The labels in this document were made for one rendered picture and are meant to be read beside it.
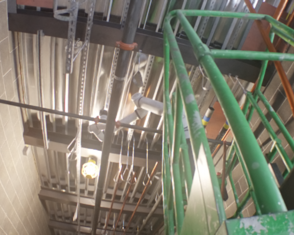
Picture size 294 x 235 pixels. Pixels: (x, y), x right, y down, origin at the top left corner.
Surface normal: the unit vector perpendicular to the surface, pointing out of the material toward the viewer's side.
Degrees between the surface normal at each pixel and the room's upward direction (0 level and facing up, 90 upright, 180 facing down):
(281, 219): 90
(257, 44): 180
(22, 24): 180
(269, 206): 90
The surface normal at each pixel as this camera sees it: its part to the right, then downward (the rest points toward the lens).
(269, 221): -0.04, -0.77
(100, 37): 0.00, 0.64
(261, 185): -0.73, -0.52
